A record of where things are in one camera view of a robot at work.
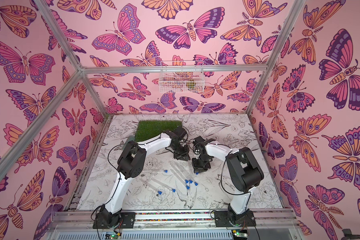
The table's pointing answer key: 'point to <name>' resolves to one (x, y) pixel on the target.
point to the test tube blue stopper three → (186, 173)
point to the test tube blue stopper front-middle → (164, 185)
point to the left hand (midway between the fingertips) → (193, 159)
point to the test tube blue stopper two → (180, 175)
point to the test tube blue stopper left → (165, 171)
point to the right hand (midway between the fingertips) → (196, 170)
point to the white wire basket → (181, 77)
